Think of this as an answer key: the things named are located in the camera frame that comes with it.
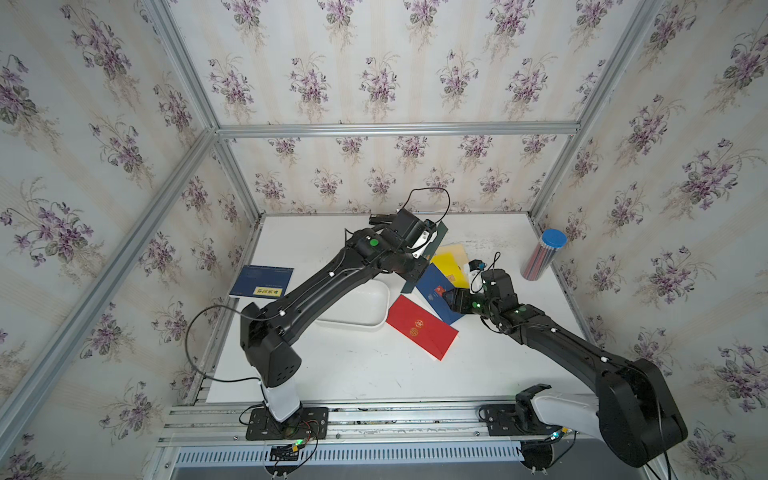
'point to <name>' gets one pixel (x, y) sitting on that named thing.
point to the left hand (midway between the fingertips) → (423, 269)
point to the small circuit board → (285, 452)
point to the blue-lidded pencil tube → (543, 253)
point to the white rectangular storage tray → (367, 307)
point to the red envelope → (421, 326)
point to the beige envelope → (459, 253)
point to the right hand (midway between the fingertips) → (453, 295)
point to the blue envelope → (432, 285)
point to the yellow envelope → (445, 264)
